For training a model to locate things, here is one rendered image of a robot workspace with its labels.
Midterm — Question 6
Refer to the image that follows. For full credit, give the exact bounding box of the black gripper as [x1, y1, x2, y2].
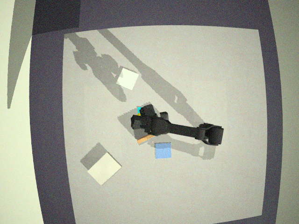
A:
[132, 112, 169, 130]

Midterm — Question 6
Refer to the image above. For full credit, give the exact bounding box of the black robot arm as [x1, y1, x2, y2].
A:
[131, 104, 224, 146]

